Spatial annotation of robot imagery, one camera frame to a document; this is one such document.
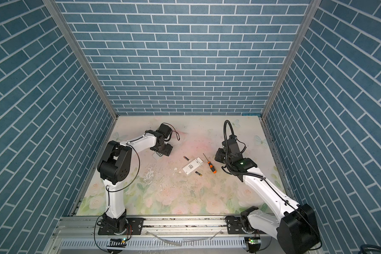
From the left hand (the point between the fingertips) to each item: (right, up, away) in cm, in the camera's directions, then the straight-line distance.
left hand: (163, 149), depth 101 cm
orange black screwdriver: (+30, -9, -7) cm, 32 cm away
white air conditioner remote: (+19, -8, -7) cm, 22 cm away
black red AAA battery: (+15, -5, -4) cm, 16 cm away
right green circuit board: (+49, -39, -27) cm, 69 cm away
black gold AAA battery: (+24, -13, -10) cm, 29 cm away
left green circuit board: (-15, -40, -29) cm, 51 cm away
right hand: (+32, +2, -18) cm, 37 cm away
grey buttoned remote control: (-3, -3, -3) cm, 6 cm away
